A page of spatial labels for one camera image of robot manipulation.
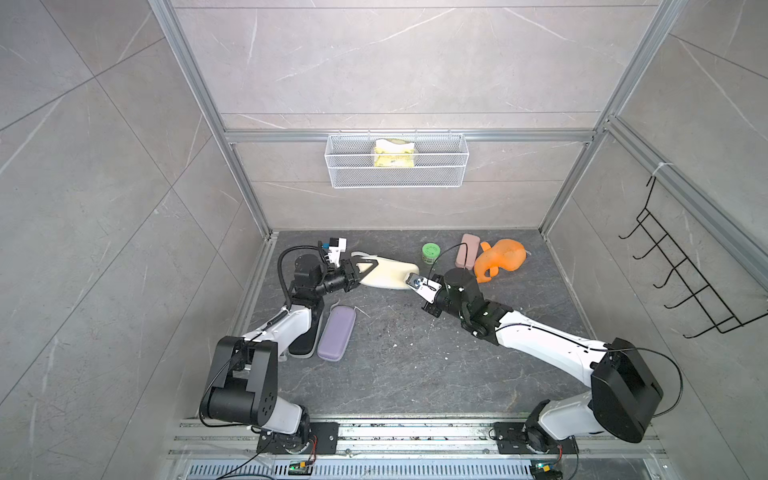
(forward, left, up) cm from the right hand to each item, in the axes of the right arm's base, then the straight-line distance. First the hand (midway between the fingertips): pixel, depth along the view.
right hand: (420, 281), depth 82 cm
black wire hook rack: (-14, -59, +13) cm, 62 cm away
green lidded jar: (+23, -6, -14) cm, 27 cm away
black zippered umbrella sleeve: (-12, +34, -15) cm, 39 cm away
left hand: (+2, +11, +6) cm, 13 cm away
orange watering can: (+19, -33, -12) cm, 40 cm away
